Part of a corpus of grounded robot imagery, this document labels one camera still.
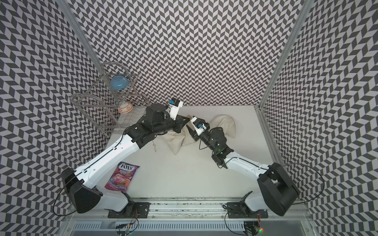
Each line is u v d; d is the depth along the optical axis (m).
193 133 0.67
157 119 0.54
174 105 0.61
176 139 0.88
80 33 0.80
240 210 0.65
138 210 0.72
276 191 0.42
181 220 0.71
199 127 0.61
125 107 1.07
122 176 0.82
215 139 0.59
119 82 0.97
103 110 1.02
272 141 1.03
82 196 0.38
